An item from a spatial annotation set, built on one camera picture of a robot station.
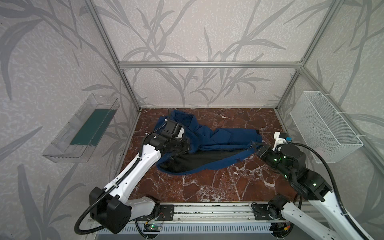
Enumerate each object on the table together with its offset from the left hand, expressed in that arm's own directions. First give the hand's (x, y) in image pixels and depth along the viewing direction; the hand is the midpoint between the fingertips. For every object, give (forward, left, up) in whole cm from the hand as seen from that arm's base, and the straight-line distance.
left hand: (193, 142), depth 76 cm
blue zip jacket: (+2, -8, -11) cm, 13 cm away
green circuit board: (-35, +17, -21) cm, 44 cm away
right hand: (-3, -27, +9) cm, 28 cm away
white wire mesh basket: (-1, -58, +15) cm, 60 cm away
